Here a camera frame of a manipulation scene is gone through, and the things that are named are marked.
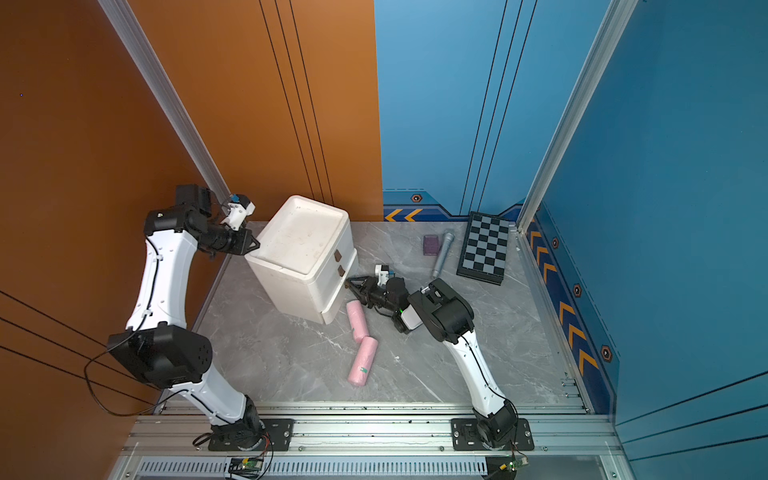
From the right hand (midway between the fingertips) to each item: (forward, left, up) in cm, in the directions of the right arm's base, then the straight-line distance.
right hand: (348, 284), depth 96 cm
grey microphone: (+16, -33, -4) cm, 37 cm away
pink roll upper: (-11, -3, -4) cm, 12 cm away
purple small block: (+19, -28, -2) cm, 34 cm away
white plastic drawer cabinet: (-3, +9, +17) cm, 19 cm away
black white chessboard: (+17, -48, -3) cm, 51 cm away
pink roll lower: (-24, -6, -3) cm, 25 cm away
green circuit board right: (-46, -43, -7) cm, 64 cm away
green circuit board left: (-47, +19, -8) cm, 52 cm away
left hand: (0, +22, +21) cm, 31 cm away
